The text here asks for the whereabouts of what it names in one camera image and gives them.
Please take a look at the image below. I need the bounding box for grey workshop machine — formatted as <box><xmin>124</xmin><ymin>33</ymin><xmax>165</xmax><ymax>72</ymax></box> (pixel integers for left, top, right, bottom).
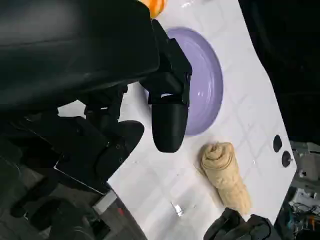
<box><xmin>289</xmin><ymin>141</ymin><xmax>320</xmax><ymax>187</ymax></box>

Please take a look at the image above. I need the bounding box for beige towel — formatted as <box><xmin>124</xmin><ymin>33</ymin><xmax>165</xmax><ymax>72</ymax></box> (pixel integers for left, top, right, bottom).
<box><xmin>197</xmin><ymin>141</ymin><xmax>252</xmax><ymax>216</ymax></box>

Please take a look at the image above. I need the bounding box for orange and white bread roll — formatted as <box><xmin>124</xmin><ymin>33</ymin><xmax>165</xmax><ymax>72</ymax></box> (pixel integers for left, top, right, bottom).
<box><xmin>140</xmin><ymin>0</ymin><xmax>168</xmax><ymax>19</ymax></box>

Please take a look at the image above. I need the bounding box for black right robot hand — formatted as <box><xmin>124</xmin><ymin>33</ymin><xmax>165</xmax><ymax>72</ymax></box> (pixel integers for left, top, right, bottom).
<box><xmin>202</xmin><ymin>207</ymin><xmax>281</xmax><ymax>240</ymax></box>

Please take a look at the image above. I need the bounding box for black robot body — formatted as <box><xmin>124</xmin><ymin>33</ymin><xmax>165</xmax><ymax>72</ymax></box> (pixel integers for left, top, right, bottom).
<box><xmin>0</xmin><ymin>139</ymin><xmax>151</xmax><ymax>240</ymax></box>

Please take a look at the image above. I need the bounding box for lilac plate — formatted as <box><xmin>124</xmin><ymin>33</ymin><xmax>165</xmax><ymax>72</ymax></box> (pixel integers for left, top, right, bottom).
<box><xmin>144</xmin><ymin>26</ymin><xmax>224</xmax><ymax>137</ymax></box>

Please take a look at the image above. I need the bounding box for workshop desk with wires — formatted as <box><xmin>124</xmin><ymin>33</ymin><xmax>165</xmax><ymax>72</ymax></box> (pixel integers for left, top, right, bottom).
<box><xmin>274</xmin><ymin>186</ymin><xmax>320</xmax><ymax>240</ymax></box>

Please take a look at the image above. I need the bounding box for round black table grommet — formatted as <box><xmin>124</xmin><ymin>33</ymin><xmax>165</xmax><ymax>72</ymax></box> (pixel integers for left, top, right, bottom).
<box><xmin>272</xmin><ymin>135</ymin><xmax>283</xmax><ymax>153</ymax></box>

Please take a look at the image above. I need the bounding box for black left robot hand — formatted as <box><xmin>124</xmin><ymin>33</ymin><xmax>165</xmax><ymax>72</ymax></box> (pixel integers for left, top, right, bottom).
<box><xmin>0</xmin><ymin>0</ymin><xmax>193</xmax><ymax>195</ymax></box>

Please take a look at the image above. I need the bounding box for black knob with stem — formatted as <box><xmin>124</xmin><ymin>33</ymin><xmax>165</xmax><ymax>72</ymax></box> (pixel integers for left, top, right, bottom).
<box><xmin>281</xmin><ymin>150</ymin><xmax>294</xmax><ymax>168</ymax></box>

